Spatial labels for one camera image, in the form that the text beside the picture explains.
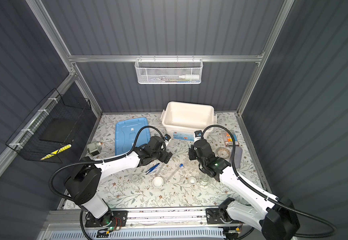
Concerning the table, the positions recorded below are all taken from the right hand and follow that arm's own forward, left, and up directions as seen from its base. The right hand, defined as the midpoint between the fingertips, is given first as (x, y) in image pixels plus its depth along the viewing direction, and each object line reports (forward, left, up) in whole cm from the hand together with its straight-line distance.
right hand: (194, 146), depth 81 cm
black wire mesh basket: (-9, +72, +20) cm, 75 cm away
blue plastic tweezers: (-6, +25, -17) cm, 31 cm away
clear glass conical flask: (-14, -6, -12) cm, 19 cm away
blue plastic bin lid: (+22, +48, -16) cm, 55 cm away
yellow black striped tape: (-8, +64, +10) cm, 65 cm away
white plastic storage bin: (+36, +7, -19) cm, 41 cm away
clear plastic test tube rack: (-5, +2, -18) cm, 19 cm away
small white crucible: (-13, +1, -16) cm, 21 cm away
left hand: (+3, +16, -9) cm, 18 cm away
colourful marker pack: (+14, -26, -17) cm, 34 cm away
